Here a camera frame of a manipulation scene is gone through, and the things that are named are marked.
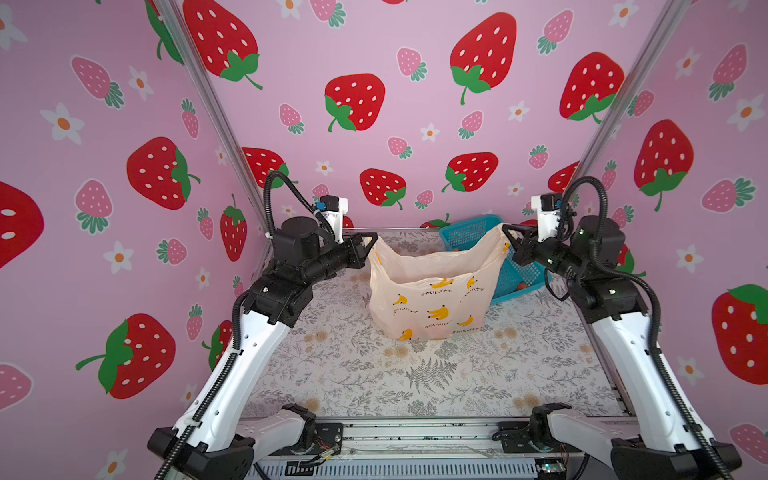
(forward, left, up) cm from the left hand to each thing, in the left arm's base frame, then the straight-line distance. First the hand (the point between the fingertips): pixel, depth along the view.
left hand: (378, 234), depth 62 cm
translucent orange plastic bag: (-4, -13, -18) cm, 22 cm away
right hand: (+4, -28, -1) cm, 28 cm away
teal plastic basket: (+20, -47, -42) cm, 66 cm away
